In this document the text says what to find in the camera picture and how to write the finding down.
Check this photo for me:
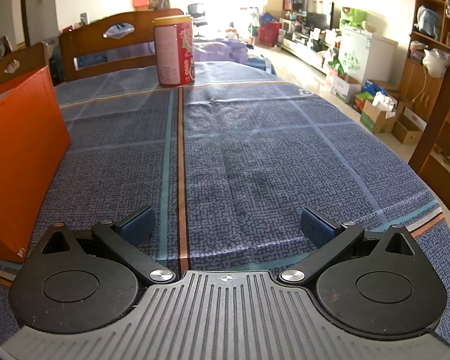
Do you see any black television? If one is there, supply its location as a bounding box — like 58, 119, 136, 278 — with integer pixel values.
305, 0, 335, 30

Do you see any wooden chair left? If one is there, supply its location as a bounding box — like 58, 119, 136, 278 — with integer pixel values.
0, 42, 49, 85

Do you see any wooden chair right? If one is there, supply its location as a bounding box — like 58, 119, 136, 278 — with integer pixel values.
59, 8, 183, 82

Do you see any orange cardboard box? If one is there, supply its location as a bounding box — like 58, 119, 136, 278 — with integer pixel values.
0, 67, 71, 262

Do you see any white chest freezer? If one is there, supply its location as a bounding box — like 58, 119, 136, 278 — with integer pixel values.
338, 26, 398, 84

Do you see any wooden bookshelf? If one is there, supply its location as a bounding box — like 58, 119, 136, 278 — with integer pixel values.
399, 0, 450, 120

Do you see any wooden chair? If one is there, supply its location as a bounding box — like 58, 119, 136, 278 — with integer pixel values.
59, 8, 183, 82
0, 42, 49, 85
409, 67, 450, 210

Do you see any near wooden chair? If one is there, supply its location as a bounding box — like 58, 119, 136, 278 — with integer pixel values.
409, 67, 450, 210

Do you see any red cylindrical canister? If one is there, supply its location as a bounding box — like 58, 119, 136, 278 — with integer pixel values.
153, 15, 195, 87

